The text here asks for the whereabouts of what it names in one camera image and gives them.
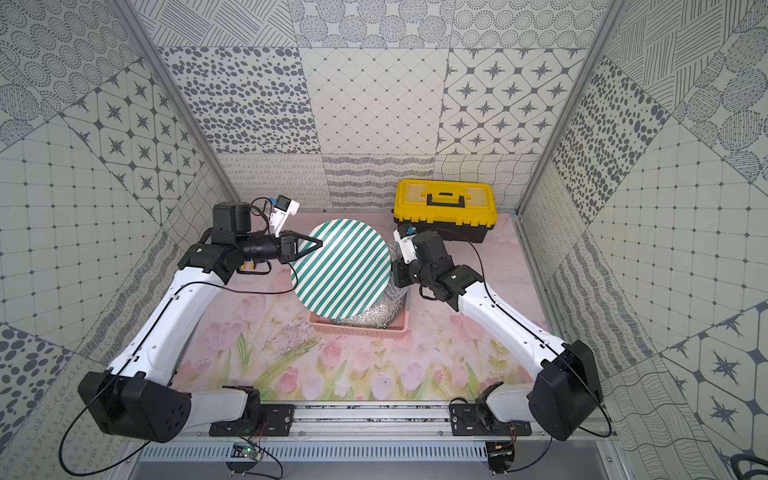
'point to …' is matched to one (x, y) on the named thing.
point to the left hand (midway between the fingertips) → (316, 236)
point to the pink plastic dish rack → (327, 327)
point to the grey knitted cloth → (395, 250)
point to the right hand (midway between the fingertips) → (393, 269)
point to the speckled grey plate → (382, 313)
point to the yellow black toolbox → (459, 211)
